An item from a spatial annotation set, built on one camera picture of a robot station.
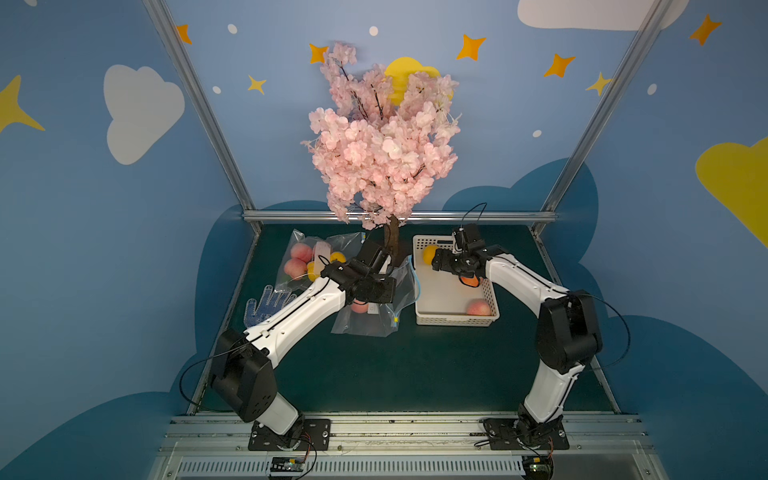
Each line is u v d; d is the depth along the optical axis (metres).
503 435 0.74
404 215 0.93
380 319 0.85
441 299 1.01
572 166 1.03
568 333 0.49
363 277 0.62
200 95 0.83
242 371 0.42
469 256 0.72
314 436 0.74
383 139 0.56
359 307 0.92
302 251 1.05
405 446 0.74
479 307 0.92
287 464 0.72
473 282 0.79
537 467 0.73
